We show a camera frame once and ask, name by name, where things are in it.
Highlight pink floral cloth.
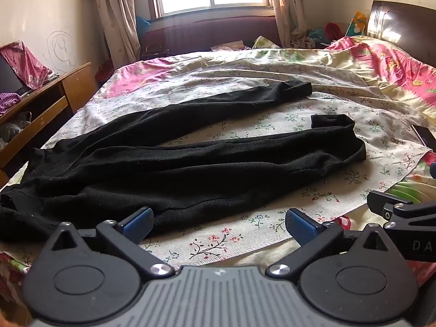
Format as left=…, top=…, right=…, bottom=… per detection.
left=0, top=40, right=54, bottom=90

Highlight beige curtain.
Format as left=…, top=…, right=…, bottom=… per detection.
left=266, top=0, right=308, bottom=47
left=90, top=0, right=142, bottom=66

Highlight black pants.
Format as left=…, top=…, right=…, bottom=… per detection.
left=0, top=80, right=367, bottom=242

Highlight crumpled clear plastic bag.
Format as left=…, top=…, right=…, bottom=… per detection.
left=0, top=110, right=33, bottom=148

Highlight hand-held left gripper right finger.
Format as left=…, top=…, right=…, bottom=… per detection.
left=265, top=208, right=393, bottom=278

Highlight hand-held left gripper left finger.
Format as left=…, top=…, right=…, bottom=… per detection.
left=50, top=206, right=175, bottom=278

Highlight white floral bed sheet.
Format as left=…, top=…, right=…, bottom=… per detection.
left=40, top=48, right=432, bottom=270

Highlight pink and white package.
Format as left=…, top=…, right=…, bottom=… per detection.
left=210, top=40, right=251, bottom=53

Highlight black phone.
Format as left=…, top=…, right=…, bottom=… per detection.
left=411, top=124, right=436, bottom=147

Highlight black monitor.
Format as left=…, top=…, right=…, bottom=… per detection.
left=0, top=54, right=25, bottom=95

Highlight yellow floral bag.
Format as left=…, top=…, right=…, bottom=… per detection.
left=344, top=11, right=368, bottom=38

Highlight purple dotted cloth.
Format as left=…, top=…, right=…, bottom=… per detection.
left=0, top=92, right=23, bottom=117

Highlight wooden desk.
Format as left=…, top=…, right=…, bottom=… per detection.
left=0, top=62, right=98, bottom=189

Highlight dark wooden headboard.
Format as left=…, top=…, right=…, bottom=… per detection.
left=366, top=0, right=436, bottom=68

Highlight green and white bag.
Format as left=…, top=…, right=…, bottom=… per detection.
left=251, top=35, right=278, bottom=49

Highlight blue plastic bag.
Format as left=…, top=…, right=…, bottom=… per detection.
left=135, top=16, right=151, bottom=37

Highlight red cloth item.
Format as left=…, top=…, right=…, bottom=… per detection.
left=323, top=22, right=347, bottom=43

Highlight pink and cream floral quilt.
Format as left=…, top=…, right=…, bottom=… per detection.
left=0, top=35, right=436, bottom=300

